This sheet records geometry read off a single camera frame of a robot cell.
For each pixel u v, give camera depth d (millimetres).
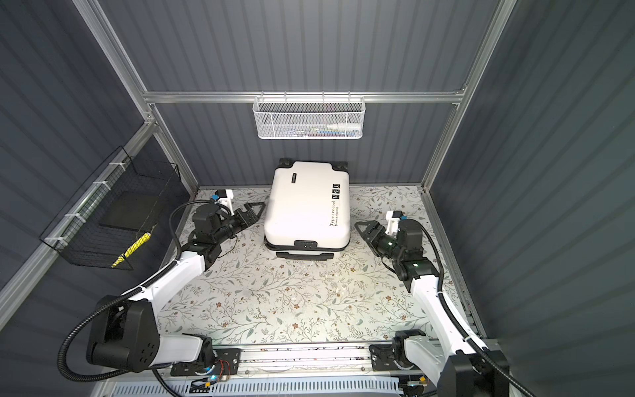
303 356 758
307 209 846
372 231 703
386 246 680
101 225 705
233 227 723
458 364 408
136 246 693
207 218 631
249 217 738
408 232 590
